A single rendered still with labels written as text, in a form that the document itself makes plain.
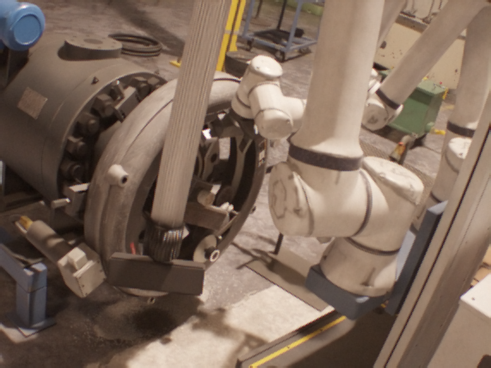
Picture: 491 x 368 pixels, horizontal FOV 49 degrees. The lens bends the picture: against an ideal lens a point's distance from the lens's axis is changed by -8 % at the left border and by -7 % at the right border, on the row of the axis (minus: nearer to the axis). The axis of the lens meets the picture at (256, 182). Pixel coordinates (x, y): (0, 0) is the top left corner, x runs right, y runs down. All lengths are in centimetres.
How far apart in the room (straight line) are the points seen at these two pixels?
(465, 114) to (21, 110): 144
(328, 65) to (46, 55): 122
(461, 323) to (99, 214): 95
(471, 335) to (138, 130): 96
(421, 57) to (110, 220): 97
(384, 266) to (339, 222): 20
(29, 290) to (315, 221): 113
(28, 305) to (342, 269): 113
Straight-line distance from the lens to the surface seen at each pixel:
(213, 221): 187
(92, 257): 162
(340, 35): 112
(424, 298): 141
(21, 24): 200
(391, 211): 124
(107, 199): 154
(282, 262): 273
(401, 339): 148
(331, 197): 114
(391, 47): 788
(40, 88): 197
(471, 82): 180
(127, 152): 152
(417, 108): 489
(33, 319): 209
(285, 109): 141
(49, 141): 186
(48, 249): 172
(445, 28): 165
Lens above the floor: 142
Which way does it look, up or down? 24 degrees down
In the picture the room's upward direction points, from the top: 15 degrees clockwise
